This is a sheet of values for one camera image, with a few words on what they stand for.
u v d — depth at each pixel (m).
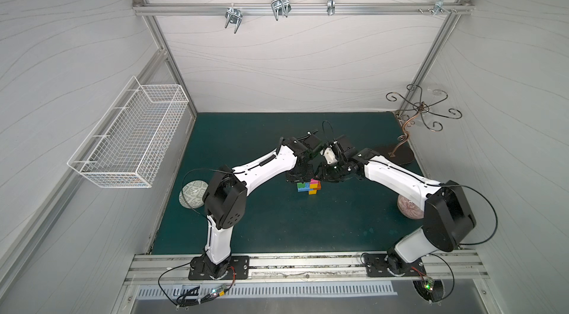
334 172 0.73
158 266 0.75
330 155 0.78
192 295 0.70
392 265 0.66
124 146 0.68
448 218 0.35
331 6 0.78
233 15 0.78
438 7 0.77
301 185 0.86
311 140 0.70
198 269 0.72
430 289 0.72
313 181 0.82
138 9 0.78
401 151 0.98
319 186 0.87
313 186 0.86
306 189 0.87
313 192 0.89
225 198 0.47
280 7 0.77
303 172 0.72
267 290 0.70
